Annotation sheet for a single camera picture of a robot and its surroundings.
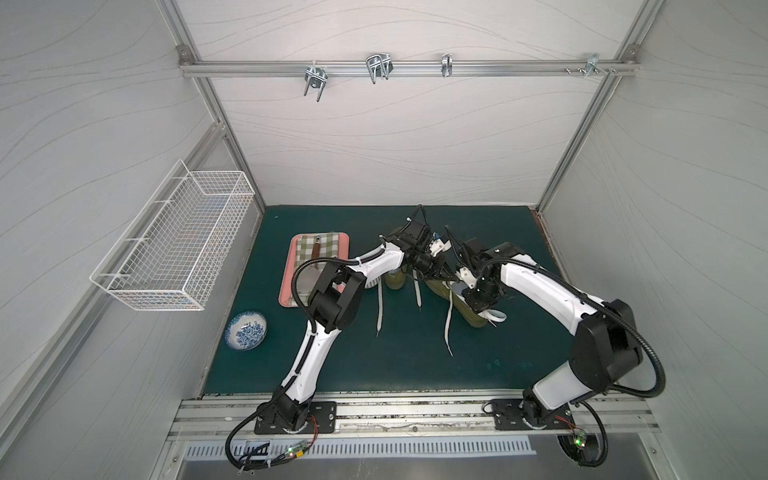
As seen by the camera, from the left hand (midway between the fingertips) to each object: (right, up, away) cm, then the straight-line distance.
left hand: (458, 281), depth 87 cm
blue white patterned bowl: (-63, -15, 0) cm, 65 cm away
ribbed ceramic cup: (-24, +5, -24) cm, 34 cm away
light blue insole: (+6, -7, -11) cm, 14 cm away
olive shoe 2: (-4, -3, +1) cm, 5 cm away
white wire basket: (-71, +10, -18) cm, 74 cm away
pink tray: (-52, +9, +20) cm, 56 cm away
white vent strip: (-26, -38, -17) cm, 49 cm away
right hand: (+5, -6, -3) cm, 9 cm away
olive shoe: (-19, 0, +6) cm, 19 cm away
